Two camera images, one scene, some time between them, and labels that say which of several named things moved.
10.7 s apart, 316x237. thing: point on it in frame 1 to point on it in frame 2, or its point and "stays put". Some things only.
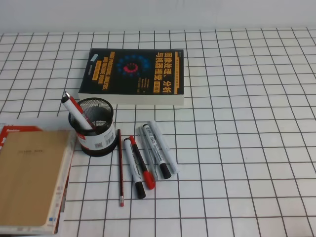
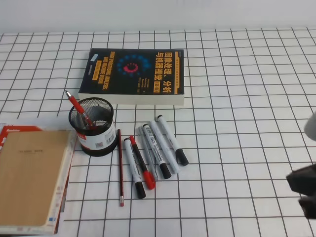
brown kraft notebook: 34,167 stays put
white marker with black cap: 67,102 to 181,157
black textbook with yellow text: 133,76 stays put
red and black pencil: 121,201 stays put
